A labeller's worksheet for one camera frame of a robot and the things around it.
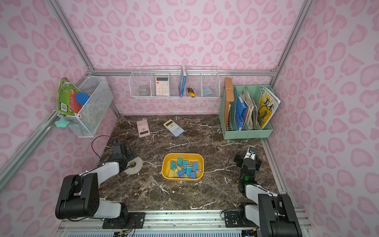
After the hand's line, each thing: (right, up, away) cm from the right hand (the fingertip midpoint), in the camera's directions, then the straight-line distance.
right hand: (247, 151), depth 88 cm
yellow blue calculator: (-47, +14, +23) cm, 54 cm away
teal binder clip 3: (-35, -11, 0) cm, 36 cm away
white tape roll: (-66, -9, +5) cm, 67 cm away
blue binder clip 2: (-39, -12, -2) cm, 41 cm away
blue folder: (-2, +25, +8) cm, 26 cm away
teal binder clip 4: (-37, -7, +2) cm, 38 cm away
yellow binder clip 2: (-41, -10, 0) cm, 42 cm away
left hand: (-76, -1, +6) cm, 76 cm away
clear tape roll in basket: (-65, +37, +8) cm, 75 cm away
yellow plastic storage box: (-39, -9, +2) cm, 40 cm away
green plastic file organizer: (+4, +22, +8) cm, 24 cm away
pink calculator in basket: (-52, +41, +7) cm, 67 cm away
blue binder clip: (-31, -10, +5) cm, 33 cm away
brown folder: (-13, +31, -5) cm, 34 cm away
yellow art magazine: (+18, +29, +12) cm, 36 cm away
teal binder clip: (-44, -8, +1) cm, 45 cm away
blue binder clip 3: (-32, -13, -2) cm, 35 cm away
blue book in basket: (-39, +39, 0) cm, 55 cm away
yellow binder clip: (-45, -13, 0) cm, 47 cm away
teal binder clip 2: (-41, -7, +3) cm, 41 cm away
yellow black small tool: (-34, +37, +6) cm, 50 cm away
